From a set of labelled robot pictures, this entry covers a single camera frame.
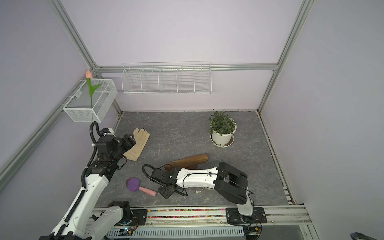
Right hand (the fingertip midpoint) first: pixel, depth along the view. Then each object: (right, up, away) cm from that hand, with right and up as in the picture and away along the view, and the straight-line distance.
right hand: (165, 189), depth 80 cm
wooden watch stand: (+13, +11, +13) cm, 21 cm away
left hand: (-19, +28, -2) cm, 34 cm away
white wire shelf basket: (-3, +67, +19) cm, 70 cm away
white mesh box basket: (-42, +48, +2) cm, 64 cm away
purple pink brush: (-19, +2, +3) cm, 19 cm away
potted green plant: (+32, +33, +8) cm, 47 cm away
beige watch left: (+17, -1, 0) cm, 17 cm away
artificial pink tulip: (-44, +56, +5) cm, 71 cm away
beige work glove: (-23, +26, +25) cm, 43 cm away
